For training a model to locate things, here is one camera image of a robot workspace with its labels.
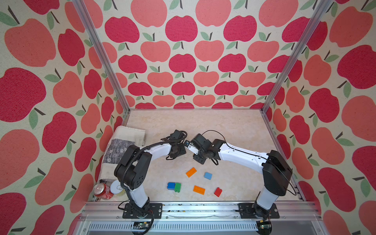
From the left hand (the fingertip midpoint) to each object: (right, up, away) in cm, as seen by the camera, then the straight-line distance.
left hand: (184, 154), depth 94 cm
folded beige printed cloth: (-41, +10, +1) cm, 43 cm away
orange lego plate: (+4, -10, -6) cm, 12 cm away
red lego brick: (+19, -18, -14) cm, 29 cm away
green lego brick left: (-4, -17, -11) cm, 20 cm away
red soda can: (-40, -13, -23) cm, 48 cm away
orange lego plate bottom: (+9, -17, -13) cm, 23 cm away
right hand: (+9, +1, -8) cm, 12 cm away
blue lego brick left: (-7, -15, -12) cm, 21 cm away
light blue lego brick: (+15, -11, -7) cm, 20 cm away
